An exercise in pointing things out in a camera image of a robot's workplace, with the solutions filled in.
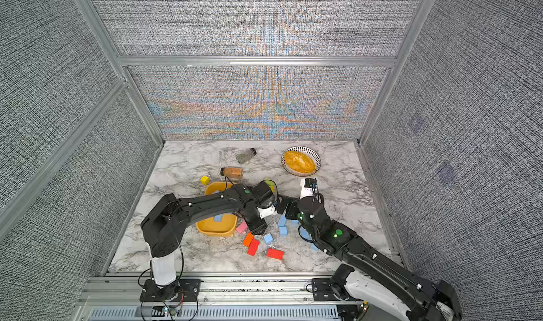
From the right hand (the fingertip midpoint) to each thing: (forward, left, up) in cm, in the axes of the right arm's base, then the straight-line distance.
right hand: (287, 193), depth 75 cm
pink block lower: (-5, +18, -20) cm, 27 cm away
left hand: (-5, +9, -17) cm, 20 cm away
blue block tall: (-2, +1, -21) cm, 21 cm away
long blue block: (-16, -4, +5) cm, 17 cm away
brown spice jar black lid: (+22, +24, -18) cm, 37 cm away
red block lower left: (-12, +13, -21) cm, 27 cm away
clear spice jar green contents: (+33, +19, -19) cm, 42 cm away
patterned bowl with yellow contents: (+27, -9, -15) cm, 32 cm away
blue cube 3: (-9, +7, -19) cm, 22 cm away
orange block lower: (-9, +15, -20) cm, 27 cm away
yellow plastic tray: (-4, +24, -21) cm, 32 cm away
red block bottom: (-15, +4, -21) cm, 26 cm away
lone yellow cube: (+19, +38, -21) cm, 47 cm away
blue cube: (-3, -4, -21) cm, 21 cm away
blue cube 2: (-7, +1, -20) cm, 21 cm away
